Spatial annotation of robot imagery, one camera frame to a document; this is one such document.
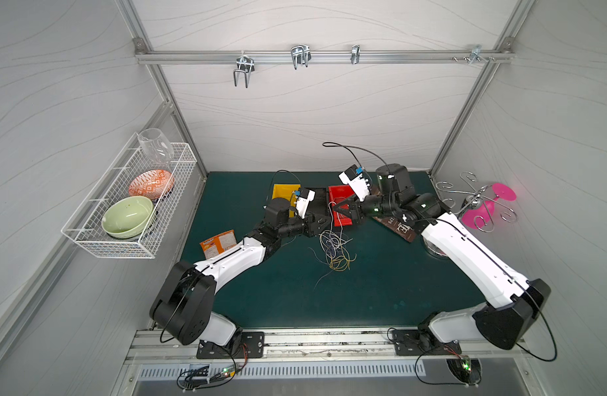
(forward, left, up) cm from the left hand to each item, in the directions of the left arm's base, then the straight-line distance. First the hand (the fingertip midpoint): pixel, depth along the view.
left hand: (329, 220), depth 78 cm
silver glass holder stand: (+4, -44, +7) cm, 45 cm away
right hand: (-1, -1, +9) cm, 10 cm away
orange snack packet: (+1, +42, -18) cm, 45 cm away
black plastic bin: (0, +3, +10) cm, 10 cm away
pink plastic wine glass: (-3, -43, +7) cm, 43 cm away
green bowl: (-9, +53, +13) cm, 56 cm away
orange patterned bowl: (+4, +52, +12) cm, 54 cm away
